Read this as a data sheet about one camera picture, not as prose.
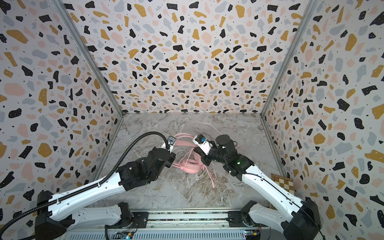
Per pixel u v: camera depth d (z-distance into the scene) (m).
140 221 0.74
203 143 0.61
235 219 0.73
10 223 0.35
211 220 0.76
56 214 0.39
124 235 0.70
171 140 0.59
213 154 0.64
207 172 0.90
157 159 0.49
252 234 0.72
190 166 0.73
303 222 0.38
